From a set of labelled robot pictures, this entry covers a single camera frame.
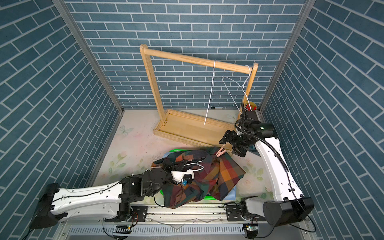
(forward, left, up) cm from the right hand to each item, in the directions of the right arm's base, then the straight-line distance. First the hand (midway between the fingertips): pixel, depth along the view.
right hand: (226, 145), depth 72 cm
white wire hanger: (+52, +9, -8) cm, 53 cm away
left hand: (-9, +18, -2) cm, 20 cm away
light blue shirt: (-19, -4, -13) cm, 23 cm away
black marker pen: (+52, +3, -24) cm, 57 cm away
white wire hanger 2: (-10, +14, 0) cm, 17 cm away
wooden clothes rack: (+30, +16, -26) cm, 43 cm away
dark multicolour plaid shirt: (-11, +5, -8) cm, 15 cm away
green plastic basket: (-21, +8, -11) cm, 25 cm away
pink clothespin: (-1, +2, -5) cm, 5 cm away
